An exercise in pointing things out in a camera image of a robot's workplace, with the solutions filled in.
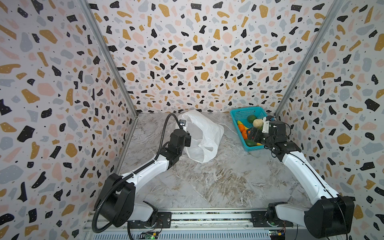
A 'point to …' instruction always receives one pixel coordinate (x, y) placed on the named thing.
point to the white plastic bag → (205, 134)
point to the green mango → (250, 142)
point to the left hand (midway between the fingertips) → (185, 129)
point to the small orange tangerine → (241, 127)
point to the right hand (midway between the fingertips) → (252, 129)
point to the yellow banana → (239, 122)
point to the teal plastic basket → (241, 115)
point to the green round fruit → (250, 118)
